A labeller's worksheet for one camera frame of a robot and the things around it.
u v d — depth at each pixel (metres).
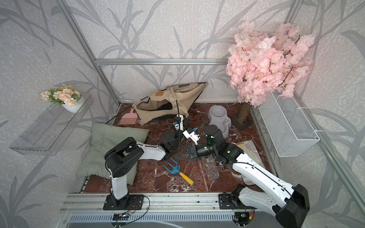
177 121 0.71
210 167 0.85
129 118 1.09
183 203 0.75
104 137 0.95
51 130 0.68
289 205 0.38
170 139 0.67
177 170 0.84
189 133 0.63
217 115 1.08
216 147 0.53
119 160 0.51
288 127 0.61
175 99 0.75
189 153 0.58
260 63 0.61
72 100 0.62
